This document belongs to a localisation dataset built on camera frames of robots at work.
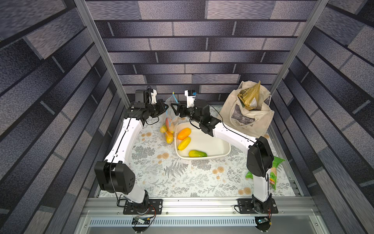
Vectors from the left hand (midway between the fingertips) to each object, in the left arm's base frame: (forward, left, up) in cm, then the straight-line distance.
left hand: (169, 104), depth 78 cm
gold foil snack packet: (+16, -50, -8) cm, 53 cm away
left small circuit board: (-50, +13, -33) cm, 61 cm away
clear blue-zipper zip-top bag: (-6, +2, -24) cm, 25 cm away
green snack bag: (-29, -58, -25) cm, 69 cm away
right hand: (+1, -2, -1) cm, 3 cm away
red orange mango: (+6, +4, -28) cm, 29 cm away
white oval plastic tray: (-11, -27, -29) cm, 41 cm away
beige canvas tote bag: (+2, -54, -18) cm, 57 cm away
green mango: (-16, -16, -26) cm, 35 cm away
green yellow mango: (0, +7, -24) cm, 24 cm away
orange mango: (-1, -7, -27) cm, 28 cm away
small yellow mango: (-9, -8, -27) cm, 29 cm away
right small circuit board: (-50, -50, -35) cm, 79 cm away
